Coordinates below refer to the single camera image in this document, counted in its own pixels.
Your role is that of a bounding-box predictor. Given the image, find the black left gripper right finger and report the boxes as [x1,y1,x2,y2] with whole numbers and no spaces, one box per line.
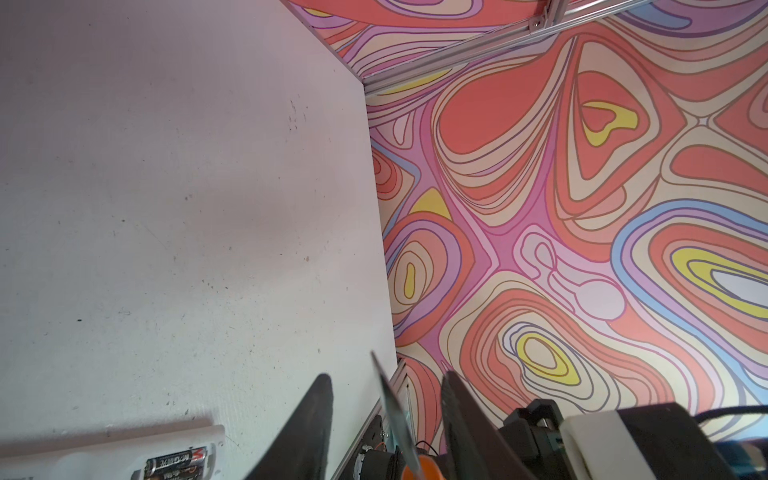
[441,371,534,479]

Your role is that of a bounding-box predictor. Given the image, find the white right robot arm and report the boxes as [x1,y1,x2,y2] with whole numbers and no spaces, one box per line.
[499,400,767,479]

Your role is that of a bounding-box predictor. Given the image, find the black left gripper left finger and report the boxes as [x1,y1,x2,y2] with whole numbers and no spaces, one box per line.
[246,373,333,480]

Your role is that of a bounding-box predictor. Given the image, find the black red M&G battery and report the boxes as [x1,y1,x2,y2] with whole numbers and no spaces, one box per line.
[143,446,209,479]

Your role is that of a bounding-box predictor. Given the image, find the orange black screwdriver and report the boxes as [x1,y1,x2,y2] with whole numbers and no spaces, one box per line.
[370,351,444,479]

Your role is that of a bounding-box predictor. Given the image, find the white remote control with batteries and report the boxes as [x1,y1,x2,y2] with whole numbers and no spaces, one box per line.
[1,425,225,479]

